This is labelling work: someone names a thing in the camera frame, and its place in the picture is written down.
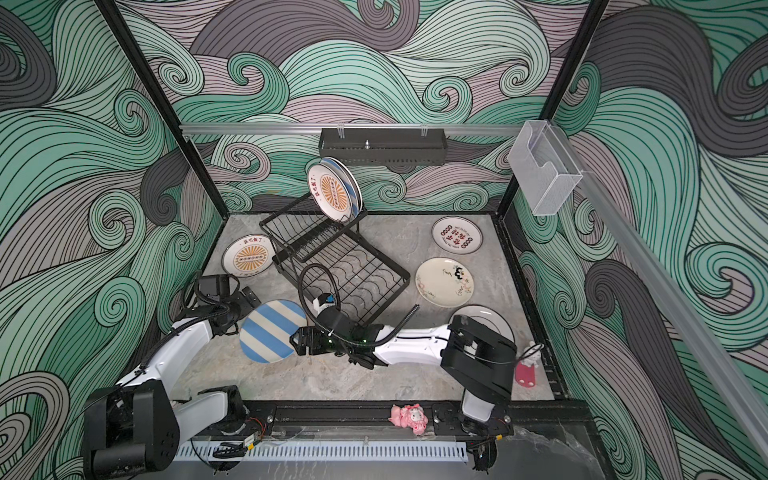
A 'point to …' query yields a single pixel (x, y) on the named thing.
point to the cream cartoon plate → (444, 282)
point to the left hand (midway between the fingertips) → (244, 302)
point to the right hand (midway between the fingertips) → (301, 341)
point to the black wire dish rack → (333, 262)
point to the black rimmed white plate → (487, 316)
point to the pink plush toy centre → (412, 416)
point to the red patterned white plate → (457, 235)
